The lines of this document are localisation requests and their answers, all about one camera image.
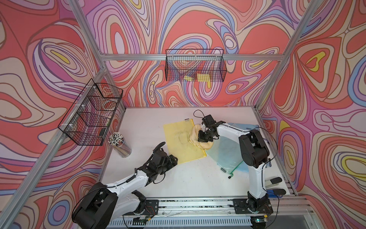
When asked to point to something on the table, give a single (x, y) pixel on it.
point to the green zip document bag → (226, 152)
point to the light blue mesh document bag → (244, 127)
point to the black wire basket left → (87, 122)
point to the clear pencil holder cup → (117, 141)
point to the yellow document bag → (177, 135)
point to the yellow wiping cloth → (193, 135)
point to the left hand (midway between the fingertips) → (176, 163)
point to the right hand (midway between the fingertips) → (199, 142)
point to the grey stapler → (278, 185)
